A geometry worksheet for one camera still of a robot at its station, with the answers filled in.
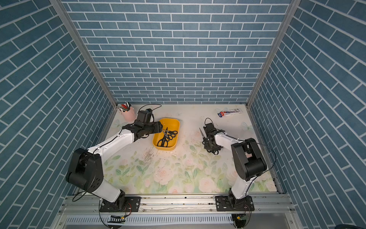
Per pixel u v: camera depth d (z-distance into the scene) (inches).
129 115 41.3
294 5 27.8
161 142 38.2
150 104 27.6
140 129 26.1
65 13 28.7
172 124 43.1
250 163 18.8
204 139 39.1
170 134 40.1
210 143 29.7
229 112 45.4
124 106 41.4
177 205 29.6
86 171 17.3
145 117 27.3
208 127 31.0
